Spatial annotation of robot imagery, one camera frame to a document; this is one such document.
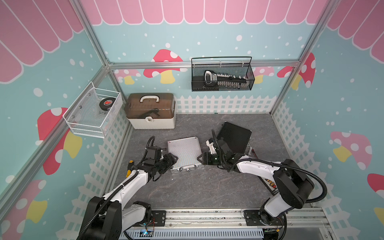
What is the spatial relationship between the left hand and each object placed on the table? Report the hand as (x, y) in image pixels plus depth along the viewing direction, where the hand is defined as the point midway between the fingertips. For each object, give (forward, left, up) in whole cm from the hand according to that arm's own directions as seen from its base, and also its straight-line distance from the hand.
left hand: (175, 163), depth 86 cm
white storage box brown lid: (+31, +18, +12) cm, 38 cm away
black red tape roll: (+21, +36, +27) cm, 50 cm away
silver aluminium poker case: (+8, -7, 0) cm, 11 cm away
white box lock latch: (+29, +20, +6) cm, 35 cm away
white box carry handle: (+42, +21, +14) cm, 49 cm away
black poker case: (+23, -41, -6) cm, 47 cm away
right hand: (+2, -14, +2) cm, 15 cm away
